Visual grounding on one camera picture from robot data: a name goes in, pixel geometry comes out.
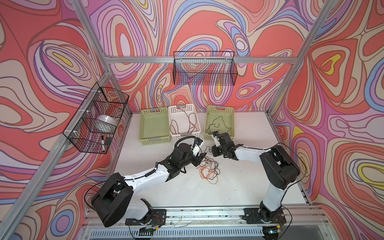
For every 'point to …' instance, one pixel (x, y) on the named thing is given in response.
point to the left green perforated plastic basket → (154, 126)
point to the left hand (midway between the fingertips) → (204, 149)
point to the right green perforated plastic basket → (219, 118)
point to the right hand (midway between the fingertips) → (214, 151)
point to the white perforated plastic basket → (183, 121)
